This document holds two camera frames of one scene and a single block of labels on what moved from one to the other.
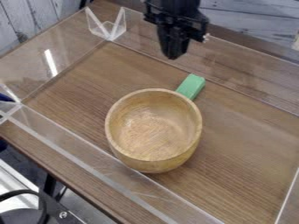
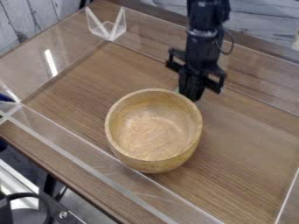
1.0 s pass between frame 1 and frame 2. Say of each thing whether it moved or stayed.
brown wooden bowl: stayed
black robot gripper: moved
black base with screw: stayed
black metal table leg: stayed
